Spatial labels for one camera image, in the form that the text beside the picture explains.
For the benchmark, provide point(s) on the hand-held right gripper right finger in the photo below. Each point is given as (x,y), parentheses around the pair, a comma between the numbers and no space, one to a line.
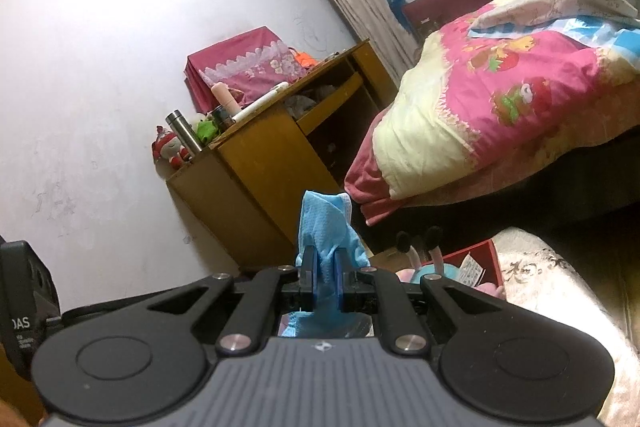
(341,277)

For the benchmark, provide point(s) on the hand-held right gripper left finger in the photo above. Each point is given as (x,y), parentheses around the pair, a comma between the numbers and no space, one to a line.
(310,267)

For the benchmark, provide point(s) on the pink blue plush toy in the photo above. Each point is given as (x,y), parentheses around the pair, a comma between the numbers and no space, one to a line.
(440,271)

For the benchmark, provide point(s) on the red cardboard box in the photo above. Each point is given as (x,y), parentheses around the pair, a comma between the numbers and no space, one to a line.
(488,264)

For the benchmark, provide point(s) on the wooden desk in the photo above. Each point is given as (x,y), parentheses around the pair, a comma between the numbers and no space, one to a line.
(250,187)

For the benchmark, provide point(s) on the crumpled clothes in desk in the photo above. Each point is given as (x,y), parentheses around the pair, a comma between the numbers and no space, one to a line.
(310,99)

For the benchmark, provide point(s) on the green toy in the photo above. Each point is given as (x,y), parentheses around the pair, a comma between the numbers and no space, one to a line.
(206,129)

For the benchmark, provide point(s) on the white paper roll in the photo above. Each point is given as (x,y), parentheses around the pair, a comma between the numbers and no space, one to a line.
(260,102)

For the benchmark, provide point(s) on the dark jar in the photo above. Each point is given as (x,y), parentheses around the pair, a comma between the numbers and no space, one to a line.
(221,117)

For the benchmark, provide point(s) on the red white snowman plush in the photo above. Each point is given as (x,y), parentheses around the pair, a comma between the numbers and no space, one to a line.
(170,147)

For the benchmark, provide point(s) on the steel thermos flask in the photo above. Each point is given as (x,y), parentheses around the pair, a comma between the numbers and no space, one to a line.
(184,132)

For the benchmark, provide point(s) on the pink floral bedsheet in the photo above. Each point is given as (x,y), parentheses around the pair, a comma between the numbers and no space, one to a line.
(500,179)

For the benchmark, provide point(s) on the pink bottle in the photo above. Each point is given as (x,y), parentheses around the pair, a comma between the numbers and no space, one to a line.
(225,99)

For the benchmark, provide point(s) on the orange toy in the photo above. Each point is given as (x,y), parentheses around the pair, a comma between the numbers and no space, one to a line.
(305,58)

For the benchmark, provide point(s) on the pink cloth covered box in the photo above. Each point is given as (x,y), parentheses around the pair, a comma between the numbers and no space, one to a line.
(235,57)

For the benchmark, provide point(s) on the white patterned floor mat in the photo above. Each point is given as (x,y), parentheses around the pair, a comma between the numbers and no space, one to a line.
(565,287)

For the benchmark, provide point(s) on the pink yellow cartoon quilt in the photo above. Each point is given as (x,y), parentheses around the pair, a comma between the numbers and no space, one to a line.
(525,72)

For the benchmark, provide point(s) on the blue plastic bag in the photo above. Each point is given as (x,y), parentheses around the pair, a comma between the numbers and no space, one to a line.
(397,4)

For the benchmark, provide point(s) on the blue white checked cloth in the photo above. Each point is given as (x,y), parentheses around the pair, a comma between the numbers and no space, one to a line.
(615,42)

